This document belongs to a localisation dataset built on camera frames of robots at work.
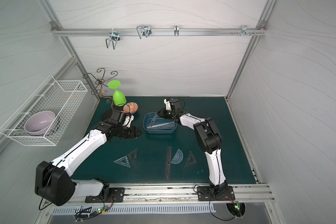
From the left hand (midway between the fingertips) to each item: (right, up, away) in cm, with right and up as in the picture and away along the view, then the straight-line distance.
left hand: (138, 133), depth 82 cm
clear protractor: (+24, -17, +6) cm, 30 cm away
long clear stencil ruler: (+16, +1, +20) cm, 26 cm away
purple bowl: (-41, +8, -19) cm, 46 cm away
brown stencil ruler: (+18, -19, +3) cm, 26 cm away
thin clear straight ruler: (+11, +3, +20) cm, 23 cm away
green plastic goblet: (-14, +21, +8) cm, 27 cm away
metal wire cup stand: (-25, +33, +6) cm, 42 cm away
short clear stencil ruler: (+7, +7, +16) cm, 19 cm away
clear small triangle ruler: (-7, -19, +2) cm, 21 cm away
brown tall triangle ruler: (-4, -19, +4) cm, 20 cm away
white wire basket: (-42, +21, -4) cm, 47 cm away
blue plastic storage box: (+2, +8, +20) cm, 22 cm away
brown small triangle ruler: (+30, -20, +4) cm, 36 cm away
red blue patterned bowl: (-13, +16, +30) cm, 36 cm away
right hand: (+10, +13, +16) cm, 22 cm away
